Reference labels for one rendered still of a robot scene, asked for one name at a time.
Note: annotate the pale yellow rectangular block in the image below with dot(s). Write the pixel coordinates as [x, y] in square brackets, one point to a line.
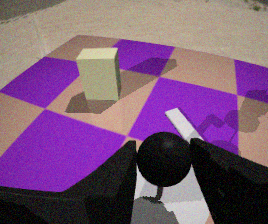
[100, 77]

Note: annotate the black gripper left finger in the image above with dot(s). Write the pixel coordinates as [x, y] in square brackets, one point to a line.
[104, 197]

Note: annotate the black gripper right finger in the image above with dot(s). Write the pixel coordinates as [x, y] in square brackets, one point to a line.
[235, 189]

